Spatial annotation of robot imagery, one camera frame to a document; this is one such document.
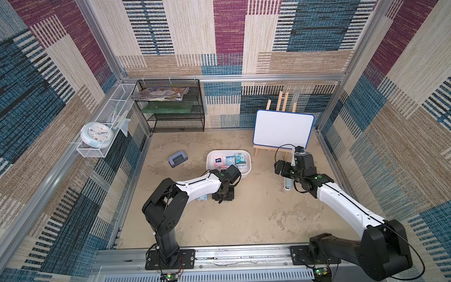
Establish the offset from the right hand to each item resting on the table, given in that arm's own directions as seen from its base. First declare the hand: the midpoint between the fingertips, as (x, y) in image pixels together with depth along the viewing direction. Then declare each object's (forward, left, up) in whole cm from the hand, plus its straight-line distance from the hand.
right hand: (282, 164), depth 87 cm
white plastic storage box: (+12, +30, -12) cm, 35 cm away
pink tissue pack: (+10, +32, -11) cm, 36 cm away
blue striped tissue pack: (+10, +25, -11) cm, 29 cm away
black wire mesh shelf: (+40, +62, -8) cm, 74 cm away
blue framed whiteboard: (+18, -2, +6) cm, 19 cm away
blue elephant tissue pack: (-12, +40, -11) cm, 43 cm away
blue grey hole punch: (+12, +56, -11) cm, 59 cm away
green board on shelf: (+27, +58, +14) cm, 65 cm away
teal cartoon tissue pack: (+9, +20, -8) cm, 23 cm away
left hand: (-11, +27, -13) cm, 32 cm away
